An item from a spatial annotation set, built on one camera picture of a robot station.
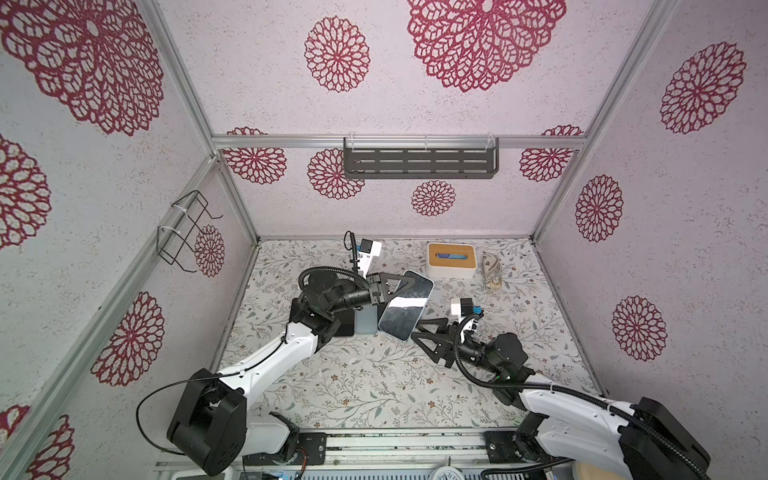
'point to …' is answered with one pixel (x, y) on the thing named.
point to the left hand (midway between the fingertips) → (414, 285)
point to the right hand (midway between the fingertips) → (415, 332)
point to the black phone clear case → (403, 310)
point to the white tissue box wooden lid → (451, 260)
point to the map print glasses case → (491, 269)
